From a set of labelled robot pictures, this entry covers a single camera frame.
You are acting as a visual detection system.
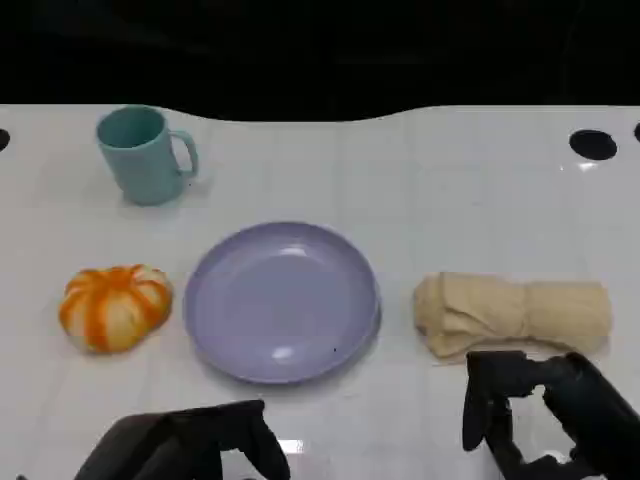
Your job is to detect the orange and white bread roll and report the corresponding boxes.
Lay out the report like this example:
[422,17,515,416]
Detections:
[58,264,174,355]

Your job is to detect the beige towel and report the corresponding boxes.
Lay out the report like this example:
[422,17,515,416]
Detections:
[412,272,612,362]

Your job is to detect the pale green mug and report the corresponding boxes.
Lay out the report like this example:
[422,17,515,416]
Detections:
[95,104,200,206]

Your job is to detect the lilac plate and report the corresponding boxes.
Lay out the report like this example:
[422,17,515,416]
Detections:
[183,221,383,385]

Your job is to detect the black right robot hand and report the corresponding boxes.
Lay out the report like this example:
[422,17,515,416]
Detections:
[461,349,640,480]

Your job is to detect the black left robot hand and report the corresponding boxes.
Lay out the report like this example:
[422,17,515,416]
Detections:
[72,399,292,480]

